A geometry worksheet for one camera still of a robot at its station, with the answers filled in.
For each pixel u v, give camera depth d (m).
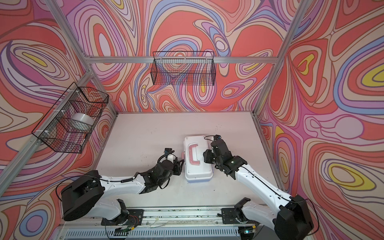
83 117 0.74
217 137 0.73
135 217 0.73
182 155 0.80
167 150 0.74
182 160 0.82
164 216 0.75
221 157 0.60
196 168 0.78
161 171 0.63
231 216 0.72
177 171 0.74
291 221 0.43
